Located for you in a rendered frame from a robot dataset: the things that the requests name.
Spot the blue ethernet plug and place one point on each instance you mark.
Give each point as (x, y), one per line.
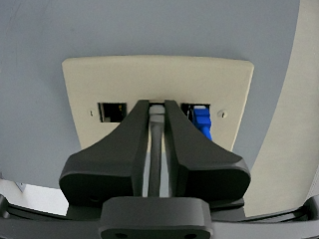
(200, 117)

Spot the beige wall plate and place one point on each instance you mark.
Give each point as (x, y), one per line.
(93, 82)

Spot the white ethernet cable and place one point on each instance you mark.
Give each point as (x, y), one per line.
(155, 163)

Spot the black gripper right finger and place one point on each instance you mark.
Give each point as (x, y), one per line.
(198, 167)

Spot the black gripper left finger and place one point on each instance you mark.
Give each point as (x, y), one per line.
(113, 166)

